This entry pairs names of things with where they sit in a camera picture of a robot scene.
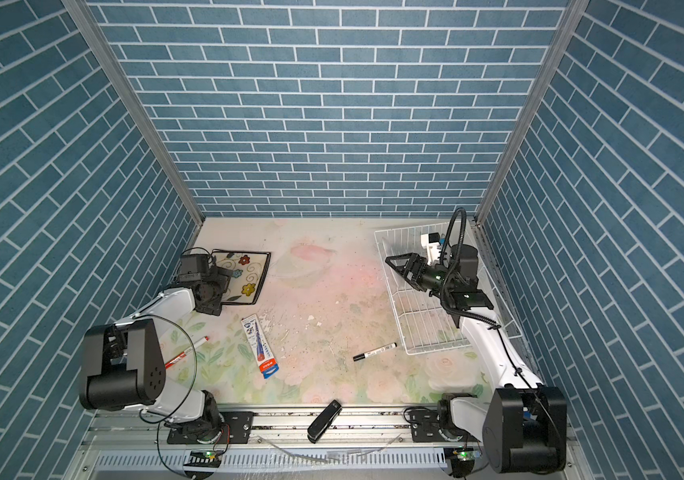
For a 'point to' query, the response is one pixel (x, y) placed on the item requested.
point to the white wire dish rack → (425, 323)
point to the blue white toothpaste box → (259, 344)
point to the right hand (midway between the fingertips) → (390, 262)
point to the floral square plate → (247, 268)
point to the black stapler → (323, 421)
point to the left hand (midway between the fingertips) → (229, 280)
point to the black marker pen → (373, 352)
